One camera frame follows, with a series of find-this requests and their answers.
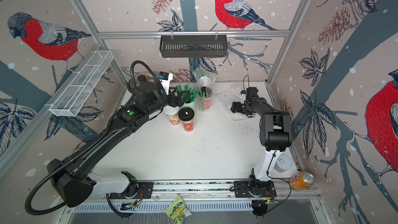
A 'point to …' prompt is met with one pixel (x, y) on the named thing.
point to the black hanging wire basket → (193, 46)
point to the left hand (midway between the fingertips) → (185, 87)
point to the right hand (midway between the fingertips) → (238, 107)
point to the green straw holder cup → (192, 104)
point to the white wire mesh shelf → (81, 83)
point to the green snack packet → (178, 210)
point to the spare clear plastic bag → (226, 97)
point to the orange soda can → (302, 180)
